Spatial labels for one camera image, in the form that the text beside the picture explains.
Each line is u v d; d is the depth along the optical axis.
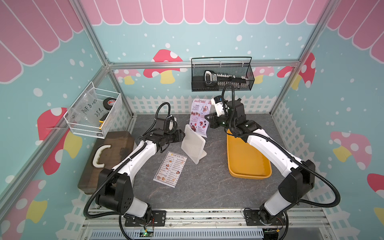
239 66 0.92
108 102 0.80
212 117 0.73
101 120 0.64
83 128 0.65
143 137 0.60
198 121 0.81
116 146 0.78
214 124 0.67
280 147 0.48
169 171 0.90
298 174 0.43
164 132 0.68
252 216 0.74
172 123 0.74
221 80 0.89
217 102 0.66
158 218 0.74
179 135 0.76
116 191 0.43
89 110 0.68
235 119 0.59
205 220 0.75
